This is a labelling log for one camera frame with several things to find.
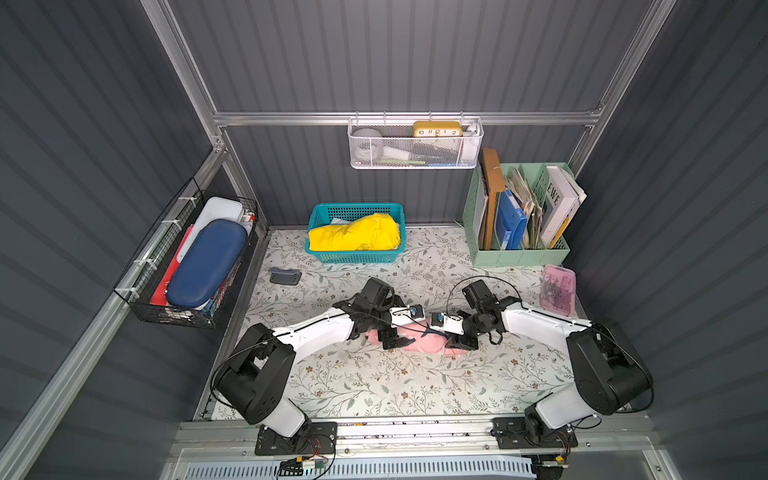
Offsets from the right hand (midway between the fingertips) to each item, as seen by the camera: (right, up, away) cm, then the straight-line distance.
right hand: (455, 331), depth 90 cm
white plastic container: (-67, +35, -12) cm, 76 cm away
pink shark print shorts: (-9, -2, -3) cm, 10 cm away
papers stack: (+27, +34, +7) cm, 44 cm away
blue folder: (+20, +34, +9) cm, 41 cm away
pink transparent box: (+38, +11, +12) cm, 41 cm away
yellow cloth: (-26, +31, +12) cm, 42 cm away
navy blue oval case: (-60, +25, -21) cm, 68 cm away
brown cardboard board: (+12, +45, 0) cm, 47 cm away
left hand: (-15, +4, -4) cm, 16 cm away
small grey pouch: (-57, +16, +15) cm, 61 cm away
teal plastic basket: (-46, +39, +26) cm, 66 cm away
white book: (+35, +41, +4) cm, 54 cm away
